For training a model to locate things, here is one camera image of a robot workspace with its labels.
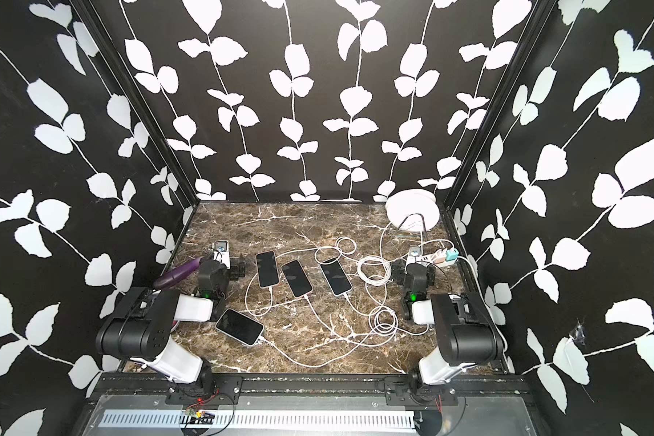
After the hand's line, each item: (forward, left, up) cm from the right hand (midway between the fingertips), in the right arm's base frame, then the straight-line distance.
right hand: (411, 255), depth 94 cm
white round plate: (+18, +3, +7) cm, 19 cm away
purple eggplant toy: (-6, +84, -4) cm, 84 cm away
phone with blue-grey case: (-2, +53, -7) cm, 53 cm away
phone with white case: (-23, +58, -8) cm, 63 cm away
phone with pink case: (-7, +41, -6) cm, 42 cm away
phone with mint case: (-4, +26, -8) cm, 28 cm away
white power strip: (+3, -9, -7) cm, 12 cm away
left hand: (0, +65, +3) cm, 65 cm away
